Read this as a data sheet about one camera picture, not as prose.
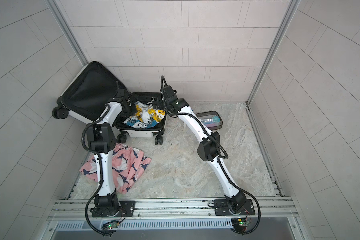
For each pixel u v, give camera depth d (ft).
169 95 2.29
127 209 2.34
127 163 2.71
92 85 2.80
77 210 2.34
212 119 3.43
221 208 2.32
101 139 1.97
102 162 2.00
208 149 1.96
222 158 2.05
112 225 2.11
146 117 3.09
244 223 2.21
